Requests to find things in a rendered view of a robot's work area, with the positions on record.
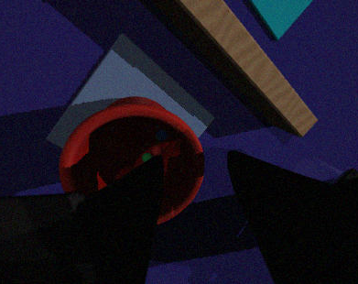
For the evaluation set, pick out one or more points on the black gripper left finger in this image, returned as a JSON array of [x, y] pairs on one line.
[[108, 234]]

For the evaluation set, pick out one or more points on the brown wooden bar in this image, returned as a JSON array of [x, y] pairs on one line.
[[214, 29]]

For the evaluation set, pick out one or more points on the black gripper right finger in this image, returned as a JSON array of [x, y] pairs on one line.
[[306, 229]]

